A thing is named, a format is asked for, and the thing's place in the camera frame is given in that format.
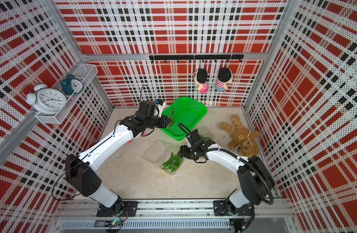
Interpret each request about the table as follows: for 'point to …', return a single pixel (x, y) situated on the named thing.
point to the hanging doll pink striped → (200, 77)
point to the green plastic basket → (186, 111)
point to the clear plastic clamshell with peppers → (164, 153)
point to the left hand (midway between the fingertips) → (172, 120)
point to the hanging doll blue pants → (225, 76)
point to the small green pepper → (172, 118)
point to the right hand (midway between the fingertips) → (184, 155)
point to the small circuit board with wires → (117, 223)
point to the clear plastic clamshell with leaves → (207, 140)
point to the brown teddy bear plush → (243, 140)
